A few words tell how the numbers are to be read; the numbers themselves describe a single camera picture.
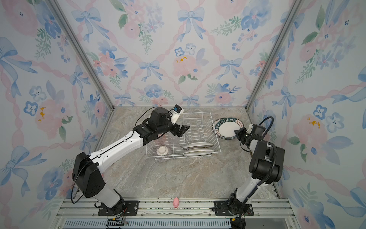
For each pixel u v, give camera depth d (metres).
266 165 0.50
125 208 0.73
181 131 0.70
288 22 0.74
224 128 1.03
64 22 0.73
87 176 0.43
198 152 0.76
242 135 0.86
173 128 0.69
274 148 0.50
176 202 0.75
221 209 0.73
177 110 0.66
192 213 0.73
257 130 0.77
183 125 0.70
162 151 0.87
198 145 0.78
